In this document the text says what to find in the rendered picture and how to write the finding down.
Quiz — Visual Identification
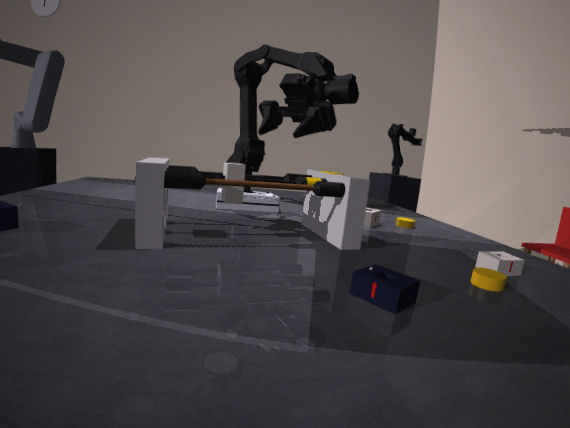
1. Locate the yellow short cylinder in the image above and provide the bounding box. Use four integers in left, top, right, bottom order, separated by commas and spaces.
396, 218, 415, 228
471, 267, 506, 292

